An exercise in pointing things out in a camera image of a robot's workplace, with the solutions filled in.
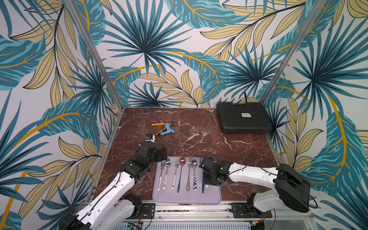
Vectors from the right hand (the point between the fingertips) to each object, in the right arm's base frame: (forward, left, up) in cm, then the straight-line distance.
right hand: (204, 180), depth 83 cm
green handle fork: (-2, +1, +1) cm, 2 cm away
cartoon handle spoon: (+11, +21, +2) cm, 24 cm away
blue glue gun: (+35, +22, +2) cm, 41 cm away
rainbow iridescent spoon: (+11, +12, +1) cm, 17 cm away
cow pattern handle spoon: (+8, +5, +3) cm, 10 cm away
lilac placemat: (-8, -4, +1) cm, 9 cm away
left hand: (+13, +25, +13) cm, 31 cm away
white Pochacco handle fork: (+9, +25, 0) cm, 26 cm away
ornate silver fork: (-3, +9, 0) cm, 10 cm away
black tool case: (+42, -34, +6) cm, 54 cm away
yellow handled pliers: (+43, +21, +1) cm, 47 cm away
